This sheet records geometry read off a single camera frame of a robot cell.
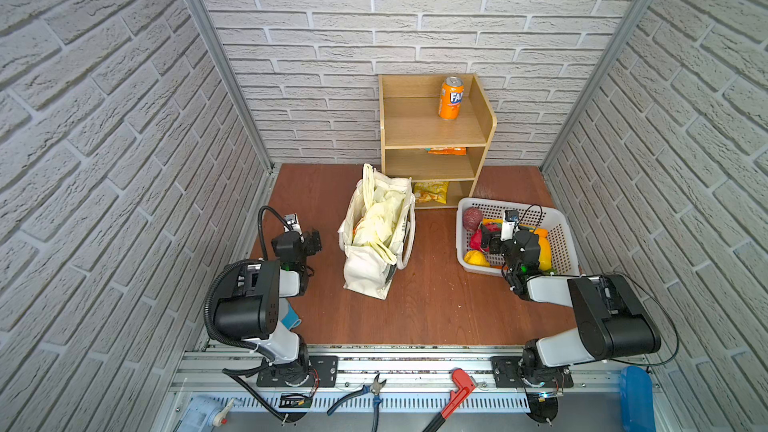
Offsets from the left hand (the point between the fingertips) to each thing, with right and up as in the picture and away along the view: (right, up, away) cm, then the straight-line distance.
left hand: (297, 228), depth 93 cm
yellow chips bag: (+45, +12, +13) cm, 48 cm away
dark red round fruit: (+56, +3, 0) cm, 56 cm away
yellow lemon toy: (+56, -9, -5) cm, 57 cm away
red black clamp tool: (+47, -38, -24) cm, 65 cm away
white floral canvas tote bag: (+24, -10, -18) cm, 31 cm away
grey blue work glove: (+2, -24, -12) cm, 27 cm away
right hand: (+64, +2, -1) cm, 64 cm away
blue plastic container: (+89, -39, -25) cm, 100 cm away
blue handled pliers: (+26, -36, -23) cm, 50 cm away
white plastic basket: (+82, -7, -6) cm, 83 cm away
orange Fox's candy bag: (+55, +26, +7) cm, 61 cm away
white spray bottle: (-11, -38, -29) cm, 49 cm away
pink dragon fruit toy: (+57, -2, -2) cm, 57 cm away
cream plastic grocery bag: (+28, +8, -13) cm, 31 cm away
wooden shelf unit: (+44, +30, -3) cm, 53 cm away
